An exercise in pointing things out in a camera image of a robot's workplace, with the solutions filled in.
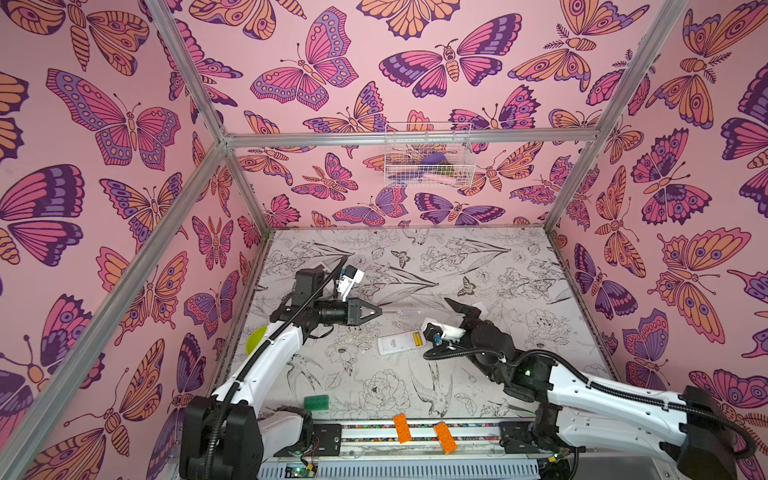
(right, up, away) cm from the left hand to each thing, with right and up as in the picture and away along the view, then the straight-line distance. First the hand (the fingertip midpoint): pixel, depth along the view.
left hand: (380, 312), depth 74 cm
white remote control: (+5, -12, +15) cm, 20 cm away
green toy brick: (-17, -25, +5) cm, 31 cm away
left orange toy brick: (+6, -30, +1) cm, 30 cm away
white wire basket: (+14, +42, +19) cm, 49 cm away
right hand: (+16, +1, -1) cm, 16 cm away
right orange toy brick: (+16, -31, -1) cm, 35 cm away
